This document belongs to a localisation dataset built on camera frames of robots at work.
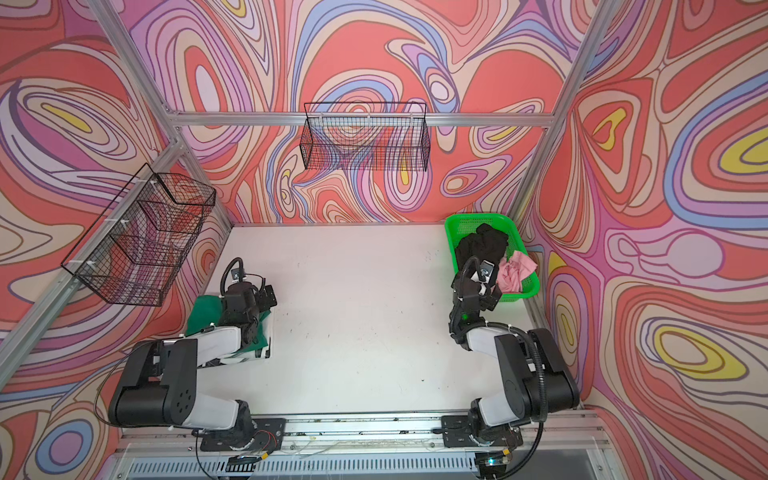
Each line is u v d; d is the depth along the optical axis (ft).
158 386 1.43
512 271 3.27
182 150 3.05
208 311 2.88
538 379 1.34
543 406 1.33
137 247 2.56
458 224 3.69
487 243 3.30
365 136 3.21
